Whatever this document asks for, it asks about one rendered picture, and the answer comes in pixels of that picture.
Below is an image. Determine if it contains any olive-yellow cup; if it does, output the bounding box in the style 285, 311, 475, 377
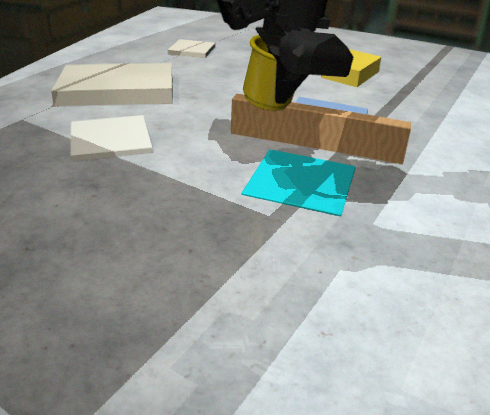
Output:
243, 35, 295, 111

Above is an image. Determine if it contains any yellow rectangular block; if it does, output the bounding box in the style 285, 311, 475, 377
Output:
321, 49, 381, 87

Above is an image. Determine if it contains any brown wooden bar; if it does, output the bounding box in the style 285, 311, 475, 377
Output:
231, 94, 411, 165

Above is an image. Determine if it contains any cream flat rectangular slab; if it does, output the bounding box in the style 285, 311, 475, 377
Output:
70, 115, 153, 162

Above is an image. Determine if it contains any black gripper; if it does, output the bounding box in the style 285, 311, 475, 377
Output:
256, 0, 354, 104

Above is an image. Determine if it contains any cream flat rectangular block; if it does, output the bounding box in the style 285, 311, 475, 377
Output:
167, 39, 216, 58

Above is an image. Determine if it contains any beige flat box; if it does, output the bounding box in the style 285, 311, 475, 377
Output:
51, 63, 172, 107

